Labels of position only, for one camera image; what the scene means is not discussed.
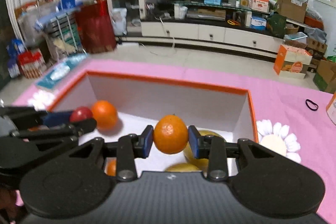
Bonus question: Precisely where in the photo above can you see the blue and white box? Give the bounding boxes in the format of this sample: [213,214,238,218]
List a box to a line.
[250,15,268,30]

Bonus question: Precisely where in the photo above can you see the white tv stand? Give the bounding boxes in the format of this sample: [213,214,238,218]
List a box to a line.
[140,1,286,59]

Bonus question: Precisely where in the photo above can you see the silver media player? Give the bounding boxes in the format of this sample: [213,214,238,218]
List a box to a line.
[186,9,226,21]

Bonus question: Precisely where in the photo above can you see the white fridge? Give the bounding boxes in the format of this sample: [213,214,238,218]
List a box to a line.
[312,0,336,56]

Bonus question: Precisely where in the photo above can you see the red gift bag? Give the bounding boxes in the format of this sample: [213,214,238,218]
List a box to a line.
[76,0,117,54]

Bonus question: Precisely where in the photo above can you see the white and orange box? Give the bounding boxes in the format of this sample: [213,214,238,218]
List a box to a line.
[248,0,269,13]

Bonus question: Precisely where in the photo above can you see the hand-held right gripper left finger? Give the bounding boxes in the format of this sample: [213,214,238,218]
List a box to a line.
[62,125,154,182]

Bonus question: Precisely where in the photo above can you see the pink daisy tablecloth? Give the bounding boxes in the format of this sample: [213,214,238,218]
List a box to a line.
[12,59,336,222]

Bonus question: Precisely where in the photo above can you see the dark green bag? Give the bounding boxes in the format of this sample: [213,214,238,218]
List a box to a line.
[266,13,287,39]

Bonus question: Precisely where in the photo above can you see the large orange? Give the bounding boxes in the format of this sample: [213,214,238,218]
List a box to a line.
[91,100,118,131]

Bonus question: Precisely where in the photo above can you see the teal tissue packet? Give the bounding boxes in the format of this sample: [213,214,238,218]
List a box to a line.
[35,55,87,89]

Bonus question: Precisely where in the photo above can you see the black hair tie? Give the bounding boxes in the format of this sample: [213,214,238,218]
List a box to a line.
[305,99,319,111]

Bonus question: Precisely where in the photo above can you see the orange and white carton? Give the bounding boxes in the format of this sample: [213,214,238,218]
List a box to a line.
[273,44,313,79]

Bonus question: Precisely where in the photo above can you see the small red fruit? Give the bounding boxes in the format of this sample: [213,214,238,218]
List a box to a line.
[70,106,93,123]

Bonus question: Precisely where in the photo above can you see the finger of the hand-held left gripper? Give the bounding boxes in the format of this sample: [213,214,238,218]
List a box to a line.
[16,118,97,144]
[0,106,78,128]

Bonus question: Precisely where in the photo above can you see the white plastic bag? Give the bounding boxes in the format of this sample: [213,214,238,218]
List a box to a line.
[112,7,128,36]

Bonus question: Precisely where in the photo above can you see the metal shopping trolley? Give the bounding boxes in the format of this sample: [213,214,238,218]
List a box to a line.
[35,0,84,54]

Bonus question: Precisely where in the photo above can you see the blue packages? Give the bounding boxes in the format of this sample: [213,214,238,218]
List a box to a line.
[7,39,27,79]

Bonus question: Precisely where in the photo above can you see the yellow-green pear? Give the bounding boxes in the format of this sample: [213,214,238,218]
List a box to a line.
[184,130,227,172]
[165,163,202,173]

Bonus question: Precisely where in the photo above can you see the red and white carton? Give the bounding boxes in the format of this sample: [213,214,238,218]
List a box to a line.
[17,49,48,79]

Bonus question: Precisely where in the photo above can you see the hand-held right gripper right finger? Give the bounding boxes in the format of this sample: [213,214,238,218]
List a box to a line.
[188,125,276,182]

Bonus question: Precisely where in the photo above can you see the orange cardboard box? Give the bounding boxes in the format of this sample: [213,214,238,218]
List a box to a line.
[47,70,259,177]

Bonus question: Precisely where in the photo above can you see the blue bag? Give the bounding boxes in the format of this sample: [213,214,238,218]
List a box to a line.
[57,0,76,10]

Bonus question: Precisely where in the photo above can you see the orange and white canister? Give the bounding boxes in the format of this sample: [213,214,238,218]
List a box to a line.
[325,93,336,126]

